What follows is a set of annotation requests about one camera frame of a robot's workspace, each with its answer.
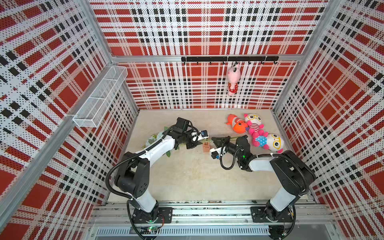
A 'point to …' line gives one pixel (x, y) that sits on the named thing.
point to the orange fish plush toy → (239, 125)
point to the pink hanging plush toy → (233, 74)
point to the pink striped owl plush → (254, 122)
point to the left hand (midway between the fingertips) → (200, 137)
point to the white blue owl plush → (274, 142)
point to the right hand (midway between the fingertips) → (215, 134)
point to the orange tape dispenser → (206, 147)
